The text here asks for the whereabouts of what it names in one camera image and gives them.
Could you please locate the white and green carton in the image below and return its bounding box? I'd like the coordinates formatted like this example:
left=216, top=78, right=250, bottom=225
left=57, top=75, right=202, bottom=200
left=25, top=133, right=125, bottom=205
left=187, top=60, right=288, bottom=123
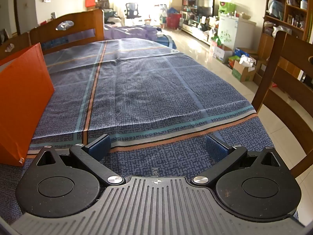
left=212, top=44, right=233, bottom=63

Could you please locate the blue carton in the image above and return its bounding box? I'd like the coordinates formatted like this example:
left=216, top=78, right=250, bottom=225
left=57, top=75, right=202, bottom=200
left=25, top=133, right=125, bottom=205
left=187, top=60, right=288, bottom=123
left=234, top=48, right=250, bottom=58

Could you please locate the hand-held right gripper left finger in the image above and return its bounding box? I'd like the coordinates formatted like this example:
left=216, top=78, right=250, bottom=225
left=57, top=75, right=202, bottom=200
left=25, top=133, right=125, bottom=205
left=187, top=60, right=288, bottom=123
left=35, top=134, right=126, bottom=188

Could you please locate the orange cardboard box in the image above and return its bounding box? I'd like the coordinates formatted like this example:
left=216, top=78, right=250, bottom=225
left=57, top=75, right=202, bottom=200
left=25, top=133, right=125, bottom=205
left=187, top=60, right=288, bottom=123
left=0, top=42, right=55, bottom=167

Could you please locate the blue striped cloth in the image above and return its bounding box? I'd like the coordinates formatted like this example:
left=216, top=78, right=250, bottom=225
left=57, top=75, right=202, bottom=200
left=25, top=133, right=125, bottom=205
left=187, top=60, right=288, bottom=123
left=156, top=34, right=177, bottom=49

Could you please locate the blue patterned tablecloth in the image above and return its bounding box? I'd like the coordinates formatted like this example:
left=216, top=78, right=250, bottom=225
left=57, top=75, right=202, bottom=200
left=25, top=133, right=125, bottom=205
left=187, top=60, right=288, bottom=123
left=0, top=38, right=299, bottom=228

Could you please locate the wooden display shelf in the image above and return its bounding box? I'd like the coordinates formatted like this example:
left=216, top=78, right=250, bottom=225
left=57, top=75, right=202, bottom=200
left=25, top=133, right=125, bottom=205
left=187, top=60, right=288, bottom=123
left=257, top=0, right=313, bottom=54

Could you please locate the wooden slatted chair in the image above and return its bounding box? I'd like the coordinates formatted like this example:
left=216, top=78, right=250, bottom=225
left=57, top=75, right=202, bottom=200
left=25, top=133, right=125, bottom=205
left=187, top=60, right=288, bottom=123
left=251, top=31, right=313, bottom=180

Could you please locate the purple bedding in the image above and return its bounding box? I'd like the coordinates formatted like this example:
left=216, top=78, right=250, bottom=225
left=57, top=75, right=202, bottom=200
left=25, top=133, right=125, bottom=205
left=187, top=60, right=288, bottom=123
left=104, top=24, right=159, bottom=41

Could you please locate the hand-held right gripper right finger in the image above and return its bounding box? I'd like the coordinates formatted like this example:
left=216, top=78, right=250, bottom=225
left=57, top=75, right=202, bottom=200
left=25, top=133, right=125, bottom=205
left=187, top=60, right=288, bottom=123
left=191, top=134, right=282, bottom=187

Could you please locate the white chest freezer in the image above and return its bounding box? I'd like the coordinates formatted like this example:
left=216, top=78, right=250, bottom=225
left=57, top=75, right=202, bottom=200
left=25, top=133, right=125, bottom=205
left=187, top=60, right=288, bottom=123
left=218, top=13, right=257, bottom=52

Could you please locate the wooden chair with oval cutout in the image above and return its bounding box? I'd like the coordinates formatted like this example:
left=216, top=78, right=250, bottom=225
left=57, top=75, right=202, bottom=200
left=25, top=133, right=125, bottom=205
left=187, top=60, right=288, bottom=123
left=29, top=8, right=105, bottom=55
left=0, top=32, right=32, bottom=61

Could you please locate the black office chair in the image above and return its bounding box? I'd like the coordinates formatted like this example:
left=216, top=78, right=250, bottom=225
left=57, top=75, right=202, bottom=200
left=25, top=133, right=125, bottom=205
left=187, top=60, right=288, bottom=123
left=125, top=2, right=142, bottom=20

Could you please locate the black television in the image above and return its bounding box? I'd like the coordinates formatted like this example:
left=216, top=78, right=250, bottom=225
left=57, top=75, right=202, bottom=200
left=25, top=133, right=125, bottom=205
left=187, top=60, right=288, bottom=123
left=198, top=0, right=215, bottom=17

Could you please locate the red plastic basket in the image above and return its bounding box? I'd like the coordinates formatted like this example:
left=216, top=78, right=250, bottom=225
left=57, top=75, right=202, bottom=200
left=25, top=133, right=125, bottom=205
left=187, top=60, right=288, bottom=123
left=166, top=13, right=182, bottom=29

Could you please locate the white television cabinet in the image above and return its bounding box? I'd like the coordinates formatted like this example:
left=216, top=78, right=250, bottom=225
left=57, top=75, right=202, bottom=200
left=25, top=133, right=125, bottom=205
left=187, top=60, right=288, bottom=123
left=181, top=22, right=218, bottom=44

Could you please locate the brown cardboard box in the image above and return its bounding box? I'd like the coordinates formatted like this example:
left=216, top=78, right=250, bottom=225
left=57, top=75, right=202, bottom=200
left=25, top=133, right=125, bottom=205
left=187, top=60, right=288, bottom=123
left=232, top=59, right=256, bottom=82

